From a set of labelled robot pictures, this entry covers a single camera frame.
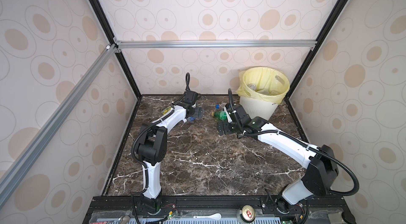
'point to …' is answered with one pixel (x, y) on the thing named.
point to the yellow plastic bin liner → (266, 83)
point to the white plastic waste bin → (254, 108)
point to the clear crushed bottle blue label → (191, 119)
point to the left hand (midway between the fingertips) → (197, 107)
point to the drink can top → (248, 214)
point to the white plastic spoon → (216, 216)
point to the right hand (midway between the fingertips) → (224, 124)
